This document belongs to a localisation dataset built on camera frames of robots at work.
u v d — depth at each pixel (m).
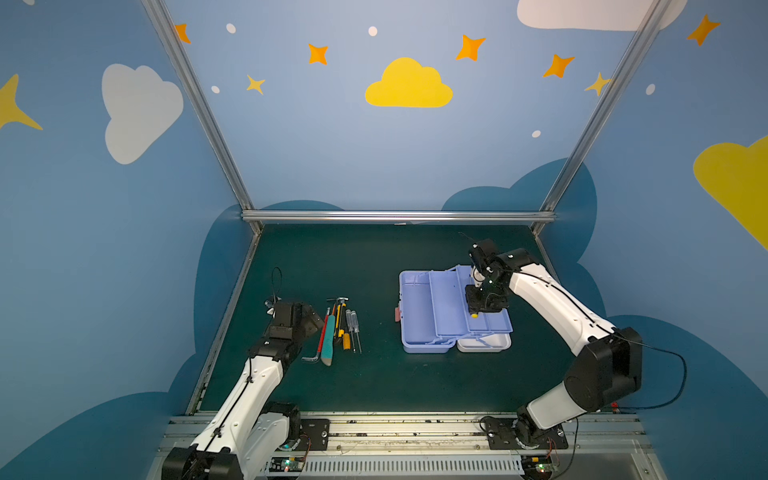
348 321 0.93
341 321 0.93
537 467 0.71
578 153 0.98
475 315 0.84
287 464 0.71
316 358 0.87
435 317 0.86
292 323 0.64
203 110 0.85
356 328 0.93
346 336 0.90
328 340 0.88
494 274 0.61
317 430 0.75
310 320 0.78
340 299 0.99
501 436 0.74
